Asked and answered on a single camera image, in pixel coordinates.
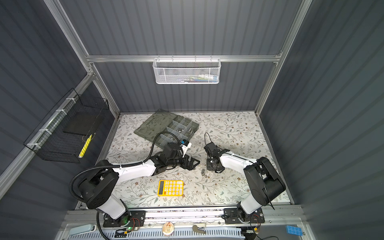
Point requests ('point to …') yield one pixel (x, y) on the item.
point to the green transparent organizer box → (161, 121)
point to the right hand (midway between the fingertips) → (214, 167)
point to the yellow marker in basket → (81, 153)
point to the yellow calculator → (170, 187)
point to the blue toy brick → (294, 230)
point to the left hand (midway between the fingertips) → (195, 159)
